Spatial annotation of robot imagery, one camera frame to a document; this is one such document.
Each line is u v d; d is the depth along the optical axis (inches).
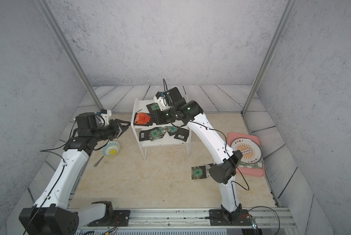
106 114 26.9
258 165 35.7
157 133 34.1
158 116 24.4
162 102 26.0
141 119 28.2
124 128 26.8
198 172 34.3
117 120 26.5
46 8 27.9
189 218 29.2
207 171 34.6
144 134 34.2
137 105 31.4
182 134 34.3
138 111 30.3
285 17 28.7
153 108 30.4
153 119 28.1
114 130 25.1
